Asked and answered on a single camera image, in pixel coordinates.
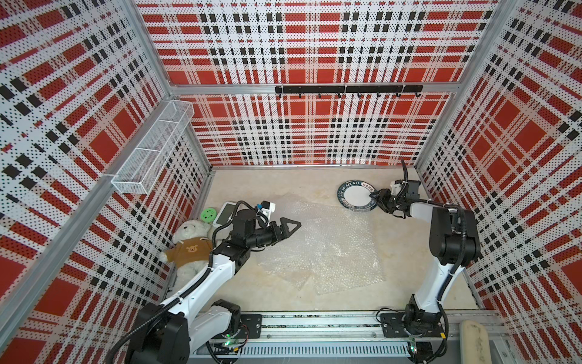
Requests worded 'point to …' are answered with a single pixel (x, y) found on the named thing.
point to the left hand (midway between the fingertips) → (298, 228)
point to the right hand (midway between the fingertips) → (374, 196)
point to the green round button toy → (208, 214)
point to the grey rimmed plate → (355, 196)
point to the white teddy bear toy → (191, 252)
